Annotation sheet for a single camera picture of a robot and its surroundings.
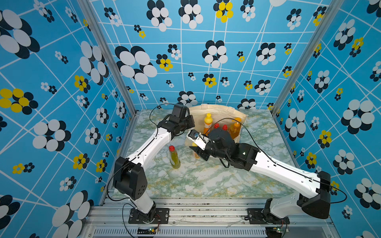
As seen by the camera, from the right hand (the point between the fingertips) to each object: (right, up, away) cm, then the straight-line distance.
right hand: (196, 139), depth 67 cm
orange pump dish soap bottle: (+23, +5, +17) cm, 29 cm away
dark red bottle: (+13, +6, +20) cm, 24 cm away
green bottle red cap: (-12, -14, +15) cm, 23 cm away
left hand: (0, +10, +17) cm, 19 cm away
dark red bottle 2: (+17, +5, +19) cm, 26 cm away
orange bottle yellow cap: (+8, +7, +23) cm, 25 cm away
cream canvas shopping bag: (+16, +13, +22) cm, 30 cm away
